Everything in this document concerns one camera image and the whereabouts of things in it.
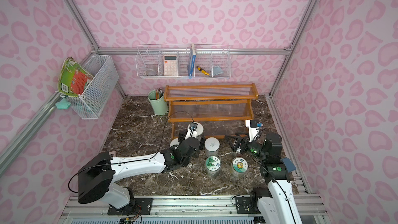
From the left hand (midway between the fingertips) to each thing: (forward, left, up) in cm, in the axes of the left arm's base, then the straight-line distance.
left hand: (195, 130), depth 81 cm
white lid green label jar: (-3, +12, -8) cm, 15 cm away
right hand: (-7, -17, +7) cm, 20 cm away
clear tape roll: (+35, +28, +10) cm, 46 cm away
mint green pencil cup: (+25, +26, -11) cm, 38 cm away
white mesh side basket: (+4, +49, +16) cm, 51 cm away
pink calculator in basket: (+36, +16, +14) cm, 42 cm away
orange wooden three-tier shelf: (+27, -16, -18) cm, 36 cm away
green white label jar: (-15, -9, -9) cm, 20 cm away
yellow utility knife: (+35, -4, +11) cm, 37 cm away
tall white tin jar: (-5, -9, -7) cm, 12 cm away
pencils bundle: (+29, +25, -1) cm, 38 cm away
